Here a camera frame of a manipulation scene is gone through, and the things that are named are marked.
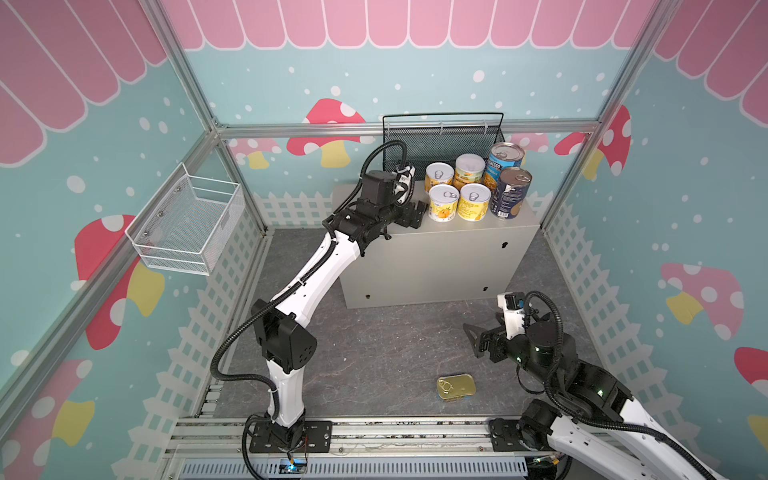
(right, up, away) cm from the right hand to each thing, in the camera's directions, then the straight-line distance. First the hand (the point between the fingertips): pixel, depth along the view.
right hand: (478, 321), depth 69 cm
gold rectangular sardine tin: (-3, -19, +9) cm, 21 cm away
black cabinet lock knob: (+9, +18, +9) cm, 22 cm away
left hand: (-15, +29, +10) cm, 34 cm away
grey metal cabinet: (-7, +14, +18) cm, 24 cm away
